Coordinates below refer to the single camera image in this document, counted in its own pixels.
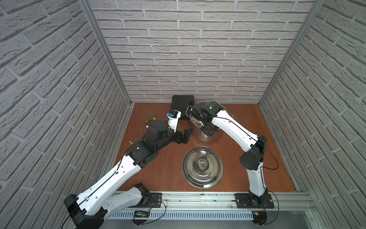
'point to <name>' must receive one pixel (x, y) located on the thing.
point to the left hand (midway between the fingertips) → (182, 121)
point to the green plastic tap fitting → (152, 118)
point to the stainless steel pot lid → (202, 167)
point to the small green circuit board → (141, 213)
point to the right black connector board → (259, 217)
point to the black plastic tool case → (179, 102)
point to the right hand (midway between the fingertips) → (215, 128)
